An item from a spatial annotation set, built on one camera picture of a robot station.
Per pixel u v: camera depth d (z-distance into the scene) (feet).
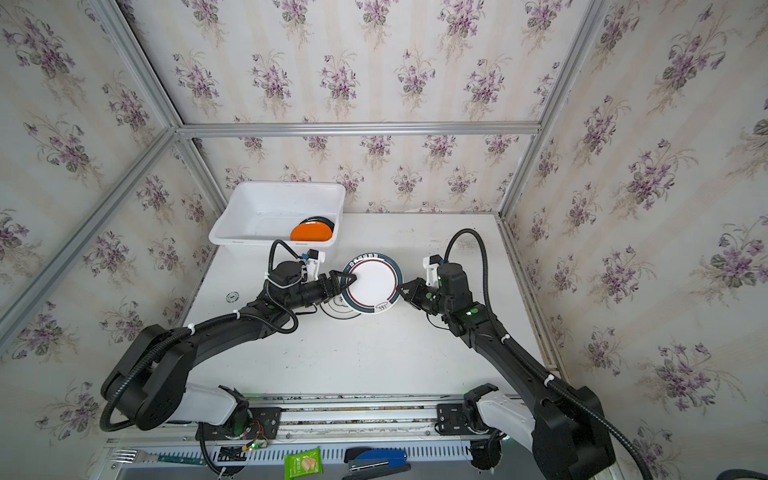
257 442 2.26
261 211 3.94
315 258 2.58
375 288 2.63
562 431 1.30
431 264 2.45
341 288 2.45
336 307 3.05
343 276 2.65
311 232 3.53
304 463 2.21
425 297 2.29
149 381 1.38
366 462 2.19
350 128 3.31
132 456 2.25
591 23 2.38
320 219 3.64
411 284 2.48
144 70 2.58
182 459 2.25
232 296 3.15
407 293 2.35
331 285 2.41
